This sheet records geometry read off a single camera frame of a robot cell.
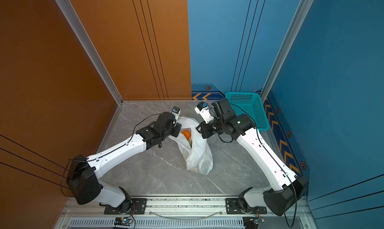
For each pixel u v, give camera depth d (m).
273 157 0.41
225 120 0.51
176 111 0.71
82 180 0.42
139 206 0.74
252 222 0.70
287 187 0.38
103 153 0.47
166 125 0.61
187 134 0.94
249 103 1.16
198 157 0.68
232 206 0.72
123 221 0.71
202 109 0.60
